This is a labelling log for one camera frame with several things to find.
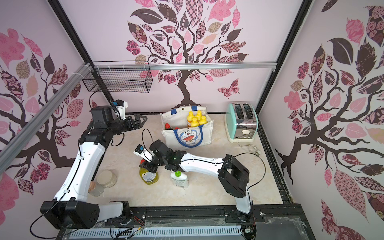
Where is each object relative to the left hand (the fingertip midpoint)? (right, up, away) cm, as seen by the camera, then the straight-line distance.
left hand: (140, 122), depth 74 cm
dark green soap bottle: (+18, -3, +10) cm, 20 cm away
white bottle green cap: (+20, -29, -1) cm, 35 cm away
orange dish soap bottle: (+30, +4, +16) cm, 34 cm away
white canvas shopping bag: (+17, -7, +9) cm, 21 cm away
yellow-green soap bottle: (+2, -30, +6) cm, 31 cm away
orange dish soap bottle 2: (+33, +1, +14) cm, 36 cm away
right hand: (0, -19, 0) cm, 19 cm away
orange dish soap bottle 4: (+28, 0, +14) cm, 31 cm away
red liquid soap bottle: (+11, -2, +15) cm, 18 cm away
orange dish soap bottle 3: (+25, +4, +16) cm, 30 cm away
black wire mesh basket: (-21, +30, +21) cm, 42 cm away
